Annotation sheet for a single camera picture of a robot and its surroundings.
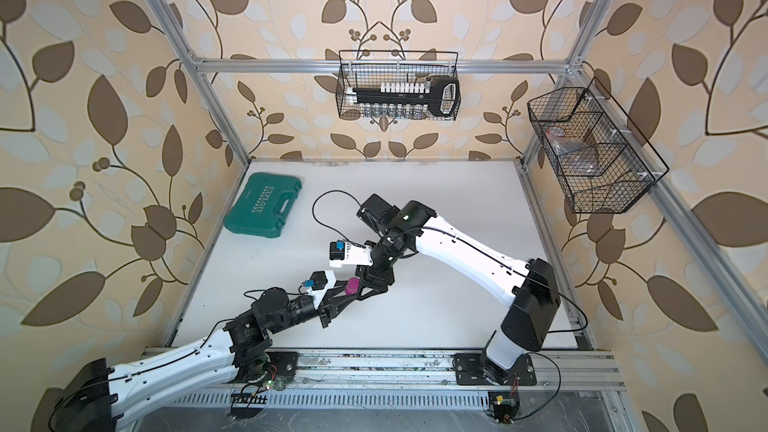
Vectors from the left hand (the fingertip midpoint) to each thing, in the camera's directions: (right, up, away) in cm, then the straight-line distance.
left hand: (350, 285), depth 72 cm
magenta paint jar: (+1, 0, -3) cm, 3 cm away
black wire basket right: (+67, +26, 0) cm, 72 cm away
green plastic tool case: (-35, +17, +30) cm, 49 cm away
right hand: (+3, +2, -1) cm, 4 cm away
